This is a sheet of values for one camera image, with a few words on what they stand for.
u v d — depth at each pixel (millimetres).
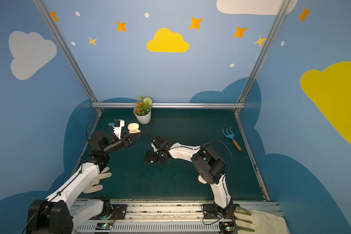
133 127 767
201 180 840
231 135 1076
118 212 737
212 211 749
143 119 1083
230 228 705
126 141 685
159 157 790
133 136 721
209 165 512
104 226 706
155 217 733
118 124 675
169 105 1270
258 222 713
